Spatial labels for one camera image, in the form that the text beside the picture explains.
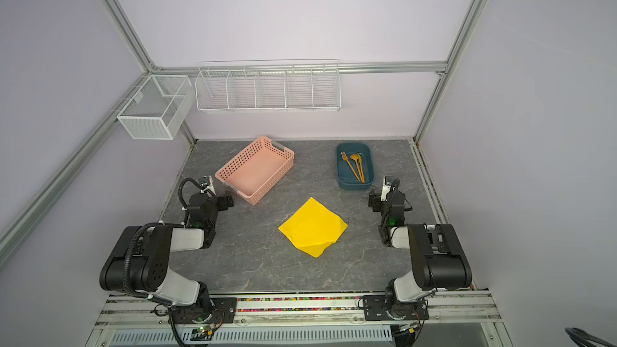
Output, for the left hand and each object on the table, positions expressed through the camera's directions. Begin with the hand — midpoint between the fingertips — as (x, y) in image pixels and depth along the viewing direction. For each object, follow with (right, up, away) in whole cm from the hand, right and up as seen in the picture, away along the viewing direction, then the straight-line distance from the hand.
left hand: (218, 190), depth 93 cm
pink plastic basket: (+12, +7, +15) cm, 21 cm away
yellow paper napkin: (+37, -14, -2) cm, 40 cm away
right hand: (+66, -1, 0) cm, 66 cm away
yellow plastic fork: (+52, +13, +20) cm, 57 cm away
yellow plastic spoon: (+57, +13, +19) cm, 62 cm away
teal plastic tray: (+51, +4, +13) cm, 53 cm away
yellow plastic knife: (+59, +6, +14) cm, 61 cm away
